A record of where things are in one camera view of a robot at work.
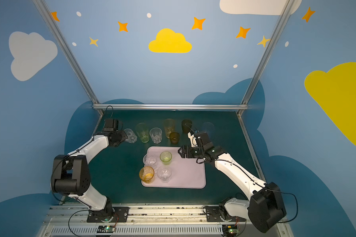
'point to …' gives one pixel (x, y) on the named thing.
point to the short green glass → (166, 157)
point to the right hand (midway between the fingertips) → (186, 149)
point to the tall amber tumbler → (169, 125)
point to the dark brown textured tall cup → (187, 125)
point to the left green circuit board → (105, 229)
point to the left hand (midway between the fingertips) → (127, 134)
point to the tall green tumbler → (142, 129)
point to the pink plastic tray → (173, 171)
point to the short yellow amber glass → (146, 174)
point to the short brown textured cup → (174, 138)
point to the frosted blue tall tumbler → (208, 128)
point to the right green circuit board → (229, 230)
